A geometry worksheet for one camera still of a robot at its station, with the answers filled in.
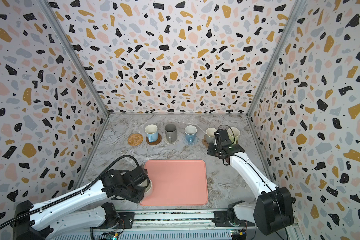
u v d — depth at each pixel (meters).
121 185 0.52
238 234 0.72
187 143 1.03
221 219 0.74
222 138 0.65
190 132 1.02
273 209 0.40
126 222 0.73
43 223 0.40
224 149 0.61
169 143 1.02
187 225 0.73
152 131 1.00
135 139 1.06
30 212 0.40
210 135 0.96
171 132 0.97
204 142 1.04
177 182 0.83
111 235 0.70
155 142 1.03
